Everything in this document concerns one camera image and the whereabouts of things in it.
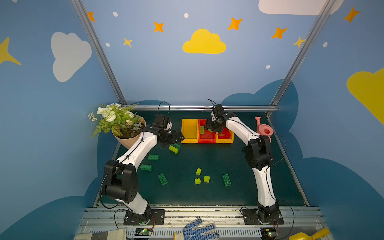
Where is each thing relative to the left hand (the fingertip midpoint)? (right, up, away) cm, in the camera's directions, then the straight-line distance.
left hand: (179, 139), depth 87 cm
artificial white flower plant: (-32, +10, -2) cm, 34 cm away
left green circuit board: (-16, -43, -16) cm, 49 cm away
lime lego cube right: (+16, -23, -1) cm, 28 cm away
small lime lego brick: (+11, -20, +1) cm, 23 cm away
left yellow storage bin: (+6, +6, +21) cm, 22 cm away
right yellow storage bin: (+30, -2, +15) cm, 34 cm away
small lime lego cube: (+11, -24, -2) cm, 26 cm away
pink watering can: (+56, +6, +12) cm, 57 cm away
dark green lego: (-18, -12, +9) cm, 23 cm away
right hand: (+19, +8, +14) cm, 24 cm away
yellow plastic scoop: (+60, -44, -18) cm, 76 cm away
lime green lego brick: (-5, -8, +11) cm, 15 cm away
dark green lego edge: (-21, -17, +4) cm, 28 cm away
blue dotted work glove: (+6, -43, -17) cm, 47 cm away
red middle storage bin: (+20, 0, +19) cm, 28 cm away
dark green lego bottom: (+28, -24, -1) cm, 37 cm away
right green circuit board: (+45, -44, -15) cm, 65 cm away
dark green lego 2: (-10, -23, -1) cm, 25 cm away
